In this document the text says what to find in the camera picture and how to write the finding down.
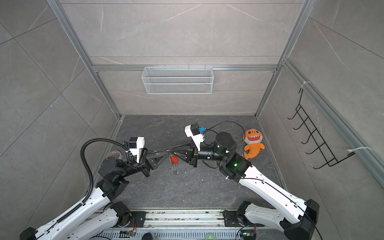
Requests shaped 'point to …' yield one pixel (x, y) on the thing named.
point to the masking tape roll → (115, 154)
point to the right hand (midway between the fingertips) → (172, 150)
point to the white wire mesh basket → (178, 80)
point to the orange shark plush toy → (252, 137)
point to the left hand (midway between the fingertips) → (167, 153)
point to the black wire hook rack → (321, 146)
